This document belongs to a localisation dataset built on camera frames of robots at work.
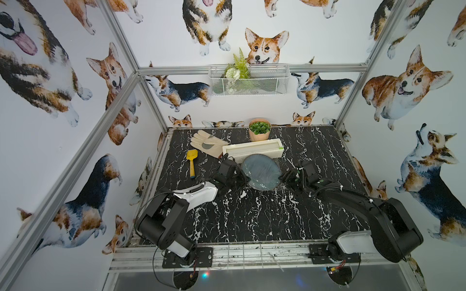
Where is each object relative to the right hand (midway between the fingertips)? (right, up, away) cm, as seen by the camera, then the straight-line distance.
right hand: (279, 179), depth 88 cm
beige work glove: (-39, +17, +24) cm, 49 cm away
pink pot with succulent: (-9, +25, +13) cm, 30 cm away
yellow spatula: (-47, +11, +18) cm, 52 cm away
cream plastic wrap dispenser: (0, +15, +14) cm, 21 cm away
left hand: (-12, +2, -1) cm, 12 cm away
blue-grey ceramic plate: (-8, +4, +6) cm, 10 cm away
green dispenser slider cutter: (+4, +15, +13) cm, 20 cm away
